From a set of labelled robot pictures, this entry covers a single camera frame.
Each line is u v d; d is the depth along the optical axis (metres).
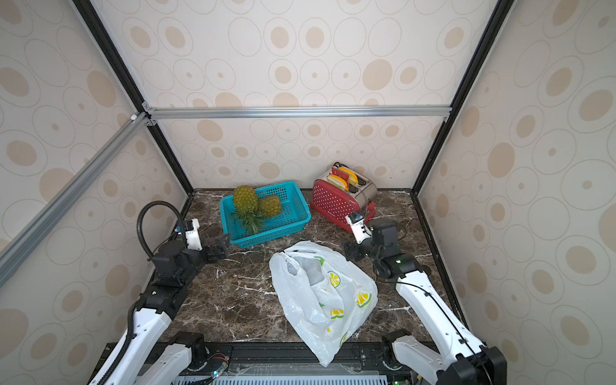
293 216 1.10
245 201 0.95
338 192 0.95
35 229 0.55
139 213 0.51
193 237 0.66
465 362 0.39
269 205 1.03
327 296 0.85
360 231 0.68
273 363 0.73
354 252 0.69
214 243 0.68
